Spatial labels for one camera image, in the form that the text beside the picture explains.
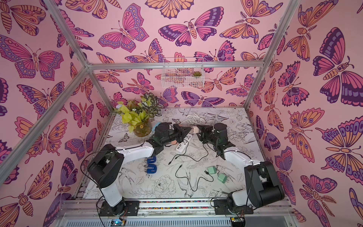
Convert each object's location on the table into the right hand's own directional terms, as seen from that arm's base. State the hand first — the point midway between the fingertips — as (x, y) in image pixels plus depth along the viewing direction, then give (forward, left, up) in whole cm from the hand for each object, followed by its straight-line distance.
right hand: (196, 125), depth 84 cm
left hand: (-3, +2, +3) cm, 5 cm away
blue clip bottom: (-20, +27, -17) cm, 37 cm away
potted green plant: (+8, +36, 0) cm, 37 cm away
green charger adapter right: (-25, -15, -17) cm, 34 cm away
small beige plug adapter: (-2, 0, -1) cm, 3 cm away
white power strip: (-5, +9, -17) cm, 20 cm away
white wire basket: (+34, +9, +14) cm, 38 cm away
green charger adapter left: (-20, -10, -18) cm, 28 cm away
